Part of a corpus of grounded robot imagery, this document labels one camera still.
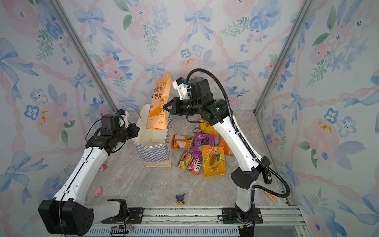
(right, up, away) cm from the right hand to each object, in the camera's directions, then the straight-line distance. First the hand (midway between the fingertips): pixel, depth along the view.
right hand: (163, 106), depth 61 cm
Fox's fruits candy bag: (+9, -30, +29) cm, 42 cm away
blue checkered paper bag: (-5, -18, +8) cm, 20 cm away
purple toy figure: (+6, -46, +13) cm, 49 cm away
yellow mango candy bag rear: (+21, -9, +39) cm, 45 cm away
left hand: (-16, -8, +17) cm, 24 cm away
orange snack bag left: (+6, -19, +35) cm, 40 cm away
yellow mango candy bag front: (+25, -29, +26) cm, 46 cm away
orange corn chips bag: (+33, -20, +36) cm, 53 cm away
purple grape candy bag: (+18, -17, +35) cm, 43 cm away
